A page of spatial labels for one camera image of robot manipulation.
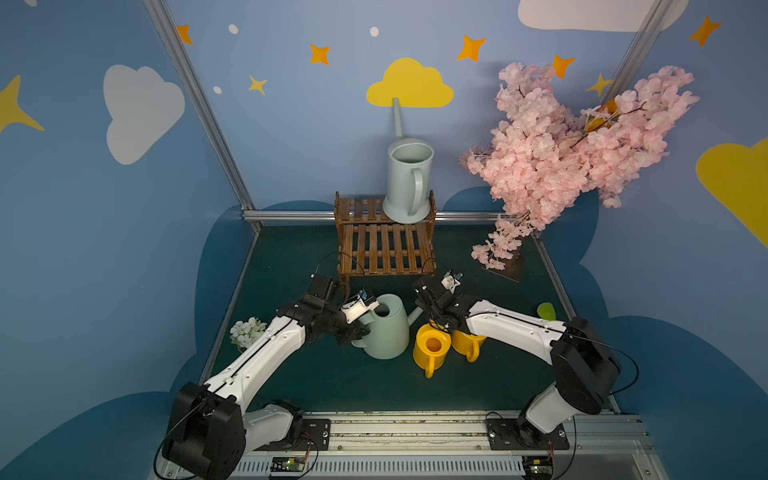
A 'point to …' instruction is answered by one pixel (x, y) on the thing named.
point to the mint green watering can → (389, 332)
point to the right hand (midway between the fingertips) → (425, 292)
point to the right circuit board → (538, 467)
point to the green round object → (546, 311)
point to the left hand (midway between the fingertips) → (363, 321)
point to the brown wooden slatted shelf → (372, 244)
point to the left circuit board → (288, 464)
